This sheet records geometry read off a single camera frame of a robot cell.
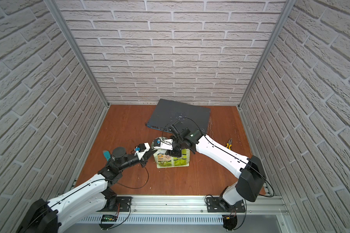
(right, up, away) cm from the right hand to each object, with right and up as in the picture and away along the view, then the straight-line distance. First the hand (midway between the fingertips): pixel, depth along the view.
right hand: (164, 150), depth 75 cm
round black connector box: (+33, -34, -5) cm, 48 cm away
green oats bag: (-1, -7, +5) cm, 8 cm away
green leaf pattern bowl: (-2, 0, -1) cm, 2 cm away
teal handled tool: (-38, -6, +15) cm, 41 cm away
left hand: (-5, +3, +1) cm, 6 cm away
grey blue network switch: (-2, +22, +38) cm, 44 cm away
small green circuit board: (-28, -33, -4) cm, 43 cm away
